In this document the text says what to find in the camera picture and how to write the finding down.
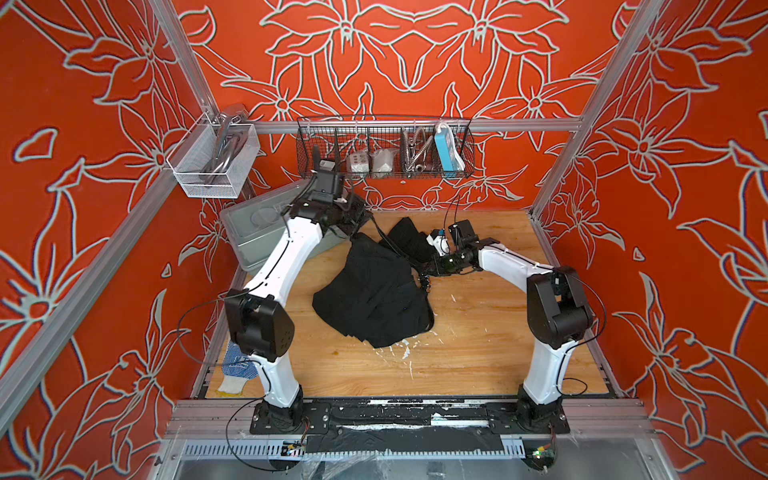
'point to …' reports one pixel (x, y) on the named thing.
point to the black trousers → (373, 292)
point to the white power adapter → (359, 163)
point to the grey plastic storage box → (257, 228)
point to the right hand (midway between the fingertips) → (423, 270)
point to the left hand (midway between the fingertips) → (373, 205)
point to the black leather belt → (424, 280)
